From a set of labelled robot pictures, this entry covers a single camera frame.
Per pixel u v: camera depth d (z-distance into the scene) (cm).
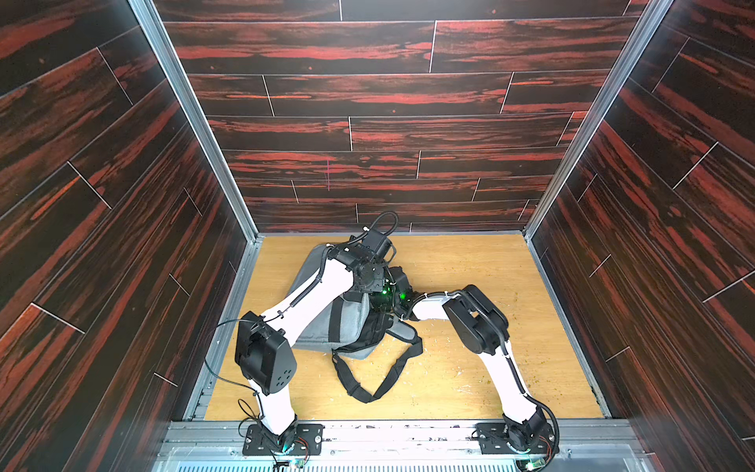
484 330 59
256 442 73
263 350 44
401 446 73
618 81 77
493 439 73
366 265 58
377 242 64
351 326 80
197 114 84
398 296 83
